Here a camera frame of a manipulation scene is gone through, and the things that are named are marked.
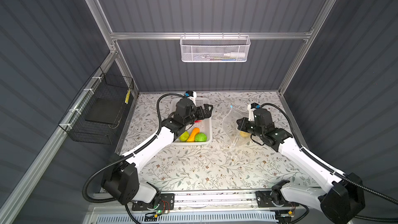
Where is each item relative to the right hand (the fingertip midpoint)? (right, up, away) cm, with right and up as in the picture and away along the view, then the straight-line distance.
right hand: (238, 121), depth 80 cm
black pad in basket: (-68, +6, -3) cm, 68 cm away
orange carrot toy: (-23, -7, +14) cm, 28 cm away
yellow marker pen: (-60, +13, +3) cm, 61 cm away
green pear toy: (-29, -10, +9) cm, 32 cm away
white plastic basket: (-17, -4, +21) cm, 28 cm away
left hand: (-17, +8, -1) cm, 18 cm away
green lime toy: (-20, -10, +8) cm, 24 cm away
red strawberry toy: (-22, -2, +22) cm, 31 cm away
